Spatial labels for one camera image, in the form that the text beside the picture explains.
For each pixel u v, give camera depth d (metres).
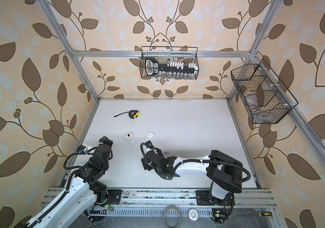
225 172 0.43
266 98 0.73
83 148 0.68
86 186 0.54
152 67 0.84
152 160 0.60
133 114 1.08
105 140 0.74
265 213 0.69
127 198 0.75
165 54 0.90
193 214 0.69
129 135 0.96
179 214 0.70
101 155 0.60
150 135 0.96
